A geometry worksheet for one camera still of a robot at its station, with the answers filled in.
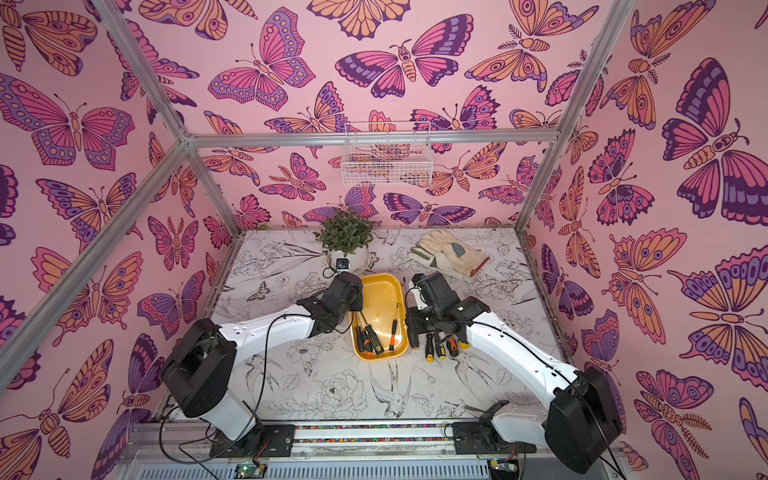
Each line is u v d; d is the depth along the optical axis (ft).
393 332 2.95
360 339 2.84
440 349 2.86
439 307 2.01
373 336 2.91
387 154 3.13
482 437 2.14
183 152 3.02
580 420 1.29
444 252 3.59
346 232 3.02
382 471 2.30
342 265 2.56
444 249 3.61
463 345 2.86
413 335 2.60
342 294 2.23
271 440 2.40
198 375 1.46
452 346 2.84
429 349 2.86
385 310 3.02
